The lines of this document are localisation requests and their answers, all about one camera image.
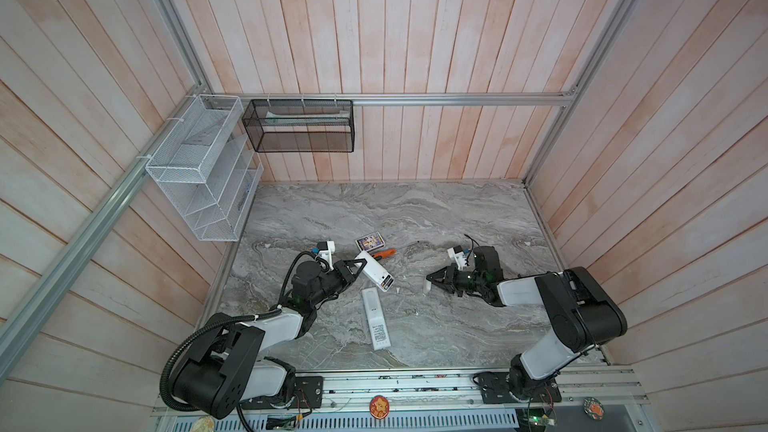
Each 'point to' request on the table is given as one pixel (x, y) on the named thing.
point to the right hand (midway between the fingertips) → (428, 277)
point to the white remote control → (374, 272)
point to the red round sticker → (379, 407)
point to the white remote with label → (376, 319)
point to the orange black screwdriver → (384, 253)
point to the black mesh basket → (301, 125)
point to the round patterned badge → (593, 408)
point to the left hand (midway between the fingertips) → (367, 267)
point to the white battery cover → (427, 286)
